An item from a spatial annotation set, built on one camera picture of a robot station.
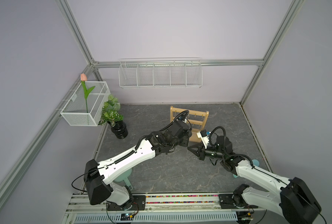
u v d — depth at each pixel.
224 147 0.60
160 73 0.98
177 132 0.51
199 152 0.71
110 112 0.79
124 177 0.82
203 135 0.69
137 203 0.74
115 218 0.71
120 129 0.94
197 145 0.70
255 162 0.89
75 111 0.77
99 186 0.38
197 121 0.86
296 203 0.40
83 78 0.79
